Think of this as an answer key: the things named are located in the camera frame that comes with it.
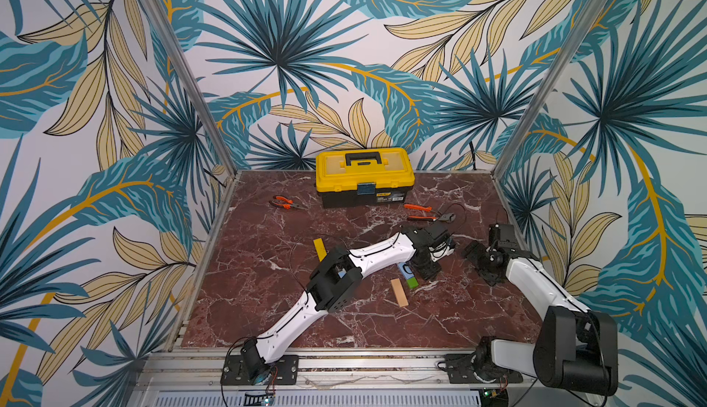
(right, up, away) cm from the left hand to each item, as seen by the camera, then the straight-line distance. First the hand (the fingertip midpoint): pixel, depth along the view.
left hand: (428, 274), depth 90 cm
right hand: (+14, +5, 0) cm, 15 cm away
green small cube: (-6, -2, -2) cm, 6 cm away
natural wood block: (-10, -5, -4) cm, 12 cm away
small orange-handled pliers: (-50, +22, +17) cm, 57 cm away
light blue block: (-7, 0, +4) cm, 8 cm away
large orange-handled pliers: (+10, +18, +14) cm, 25 cm away
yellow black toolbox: (-20, +33, +8) cm, 39 cm away
